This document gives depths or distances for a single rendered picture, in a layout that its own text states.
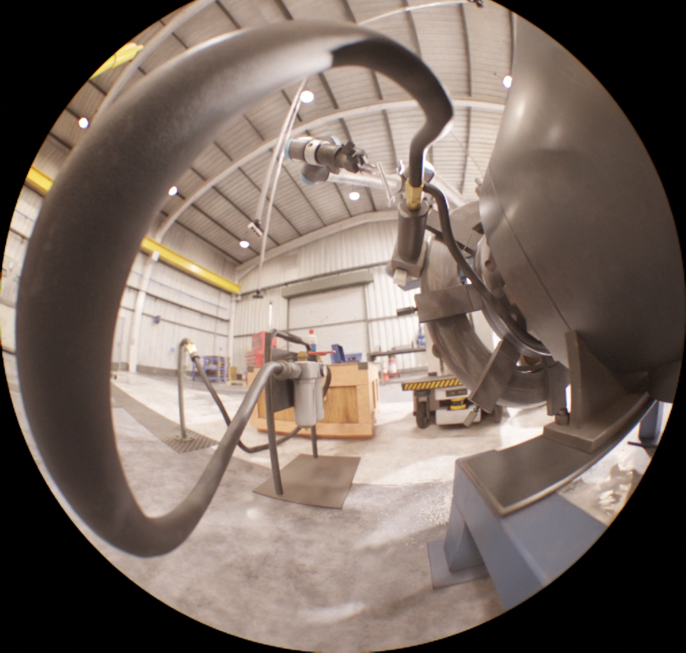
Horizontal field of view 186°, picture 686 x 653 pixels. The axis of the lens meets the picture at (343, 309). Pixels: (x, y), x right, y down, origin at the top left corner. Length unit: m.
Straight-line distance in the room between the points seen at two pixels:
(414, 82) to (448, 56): 8.23
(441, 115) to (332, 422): 1.29
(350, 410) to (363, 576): 0.96
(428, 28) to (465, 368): 8.19
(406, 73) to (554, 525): 0.36
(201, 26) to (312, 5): 3.18
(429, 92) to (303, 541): 0.72
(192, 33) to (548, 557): 9.17
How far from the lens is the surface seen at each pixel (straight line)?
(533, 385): 0.73
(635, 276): 0.28
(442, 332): 0.59
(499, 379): 0.62
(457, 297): 0.60
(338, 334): 9.56
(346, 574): 0.51
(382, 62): 0.15
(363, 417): 1.23
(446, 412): 1.30
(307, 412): 0.73
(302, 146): 0.75
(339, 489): 0.78
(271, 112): 8.64
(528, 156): 0.32
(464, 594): 0.49
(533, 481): 0.30
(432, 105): 0.20
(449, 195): 1.31
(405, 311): 0.56
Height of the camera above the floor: 0.42
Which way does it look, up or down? 17 degrees up
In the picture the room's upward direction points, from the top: 3 degrees counter-clockwise
